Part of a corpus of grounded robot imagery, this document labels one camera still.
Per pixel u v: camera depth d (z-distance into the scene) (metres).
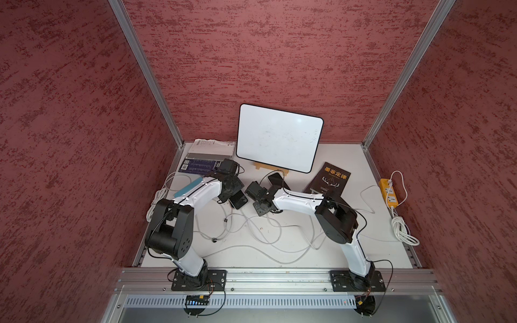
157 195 0.98
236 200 0.90
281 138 0.95
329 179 1.01
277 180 1.04
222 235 0.85
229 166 0.74
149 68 0.88
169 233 0.45
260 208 0.85
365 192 1.00
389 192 0.95
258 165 1.06
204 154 1.10
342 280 0.74
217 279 0.74
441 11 0.71
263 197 0.68
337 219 0.52
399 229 0.86
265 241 0.84
